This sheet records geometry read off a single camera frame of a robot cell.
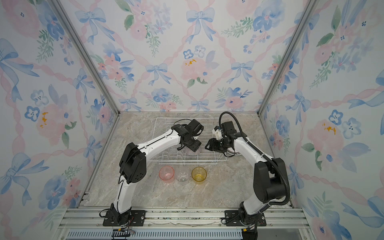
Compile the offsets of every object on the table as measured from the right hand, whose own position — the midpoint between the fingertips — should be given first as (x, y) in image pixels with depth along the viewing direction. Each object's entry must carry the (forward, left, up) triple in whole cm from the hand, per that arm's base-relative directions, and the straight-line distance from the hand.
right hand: (209, 146), depth 89 cm
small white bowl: (-1, +12, -5) cm, 13 cm away
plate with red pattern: (-1, -15, -7) cm, 16 cm away
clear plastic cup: (-15, +16, -10) cm, 24 cm away
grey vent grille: (-42, +25, -10) cm, 50 cm away
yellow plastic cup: (-13, +6, -9) cm, 17 cm away
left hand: (+3, +9, 0) cm, 9 cm away
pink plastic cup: (-13, +25, -9) cm, 30 cm away
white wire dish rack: (-1, +22, -10) cm, 24 cm away
